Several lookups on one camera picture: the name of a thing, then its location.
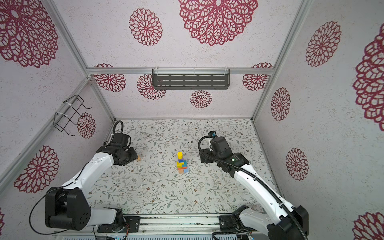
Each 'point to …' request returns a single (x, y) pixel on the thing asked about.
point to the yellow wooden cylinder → (180, 155)
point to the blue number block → (180, 160)
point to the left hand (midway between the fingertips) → (134, 159)
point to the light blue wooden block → (186, 170)
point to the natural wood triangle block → (139, 158)
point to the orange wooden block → (185, 167)
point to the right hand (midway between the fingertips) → (206, 149)
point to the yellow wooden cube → (179, 165)
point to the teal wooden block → (185, 164)
